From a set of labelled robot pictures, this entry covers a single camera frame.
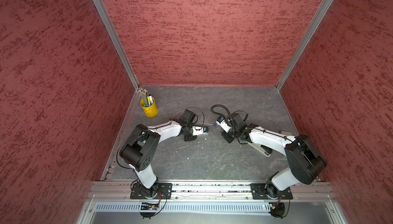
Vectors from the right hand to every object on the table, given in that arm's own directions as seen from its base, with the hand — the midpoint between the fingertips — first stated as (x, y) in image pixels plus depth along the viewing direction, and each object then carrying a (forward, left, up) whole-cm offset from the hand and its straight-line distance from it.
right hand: (224, 135), depth 91 cm
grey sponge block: (+2, -40, -3) cm, 40 cm away
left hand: (+2, +19, -2) cm, 19 cm away
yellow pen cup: (+16, +47, +5) cm, 50 cm away
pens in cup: (+22, +49, +10) cm, 55 cm away
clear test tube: (+11, +11, -3) cm, 16 cm away
